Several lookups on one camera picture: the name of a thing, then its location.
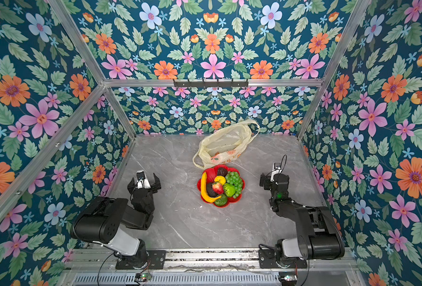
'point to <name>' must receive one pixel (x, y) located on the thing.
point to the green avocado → (222, 201)
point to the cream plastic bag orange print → (223, 145)
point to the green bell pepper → (229, 189)
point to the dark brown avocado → (210, 191)
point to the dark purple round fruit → (222, 171)
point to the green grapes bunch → (232, 177)
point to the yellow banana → (204, 192)
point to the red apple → (218, 187)
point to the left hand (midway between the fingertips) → (145, 175)
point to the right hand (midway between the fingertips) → (277, 173)
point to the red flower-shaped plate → (211, 174)
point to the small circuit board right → (287, 276)
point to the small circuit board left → (142, 277)
